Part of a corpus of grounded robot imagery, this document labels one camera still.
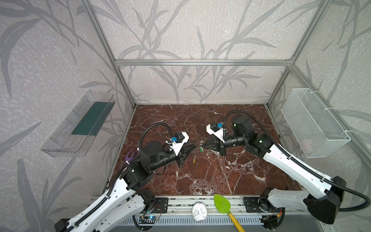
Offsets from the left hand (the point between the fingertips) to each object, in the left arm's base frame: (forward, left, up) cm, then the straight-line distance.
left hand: (196, 142), depth 61 cm
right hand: (+2, -4, -2) cm, 5 cm away
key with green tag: (-1, -3, -5) cm, 6 cm away
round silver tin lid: (-23, -2, -26) cm, 35 cm away
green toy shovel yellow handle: (-20, -14, -30) cm, 38 cm away
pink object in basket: (+5, -56, -11) cm, 58 cm away
